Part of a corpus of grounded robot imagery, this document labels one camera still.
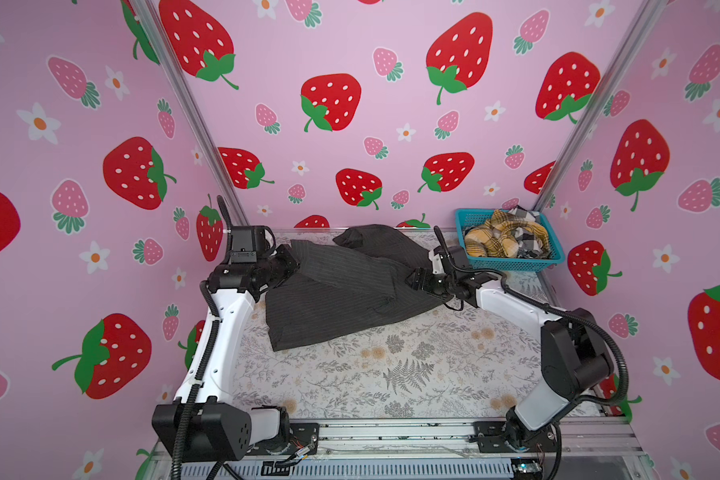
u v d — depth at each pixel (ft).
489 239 3.42
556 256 3.38
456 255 2.33
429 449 2.40
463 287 2.23
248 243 1.83
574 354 1.52
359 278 3.06
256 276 1.71
